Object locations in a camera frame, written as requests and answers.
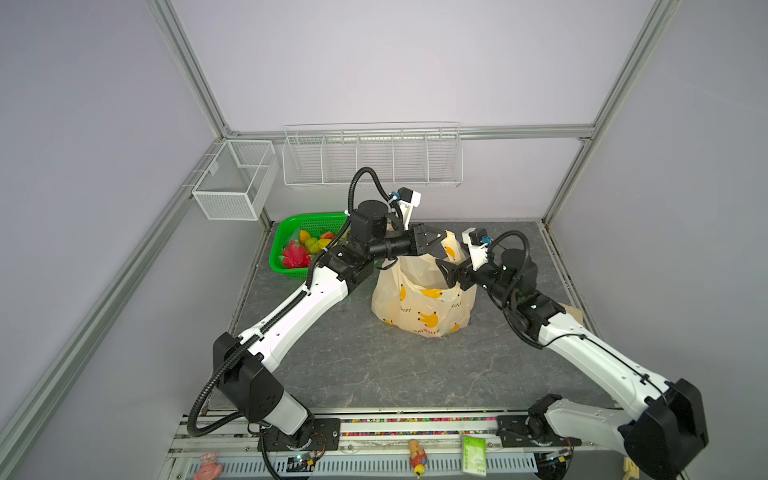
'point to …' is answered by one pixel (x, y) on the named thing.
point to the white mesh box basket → (238, 181)
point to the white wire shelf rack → (420, 154)
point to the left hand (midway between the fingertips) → (448, 240)
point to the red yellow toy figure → (418, 458)
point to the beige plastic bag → (413, 293)
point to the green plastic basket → (299, 228)
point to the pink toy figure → (209, 470)
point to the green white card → (474, 455)
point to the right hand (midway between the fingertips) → (452, 253)
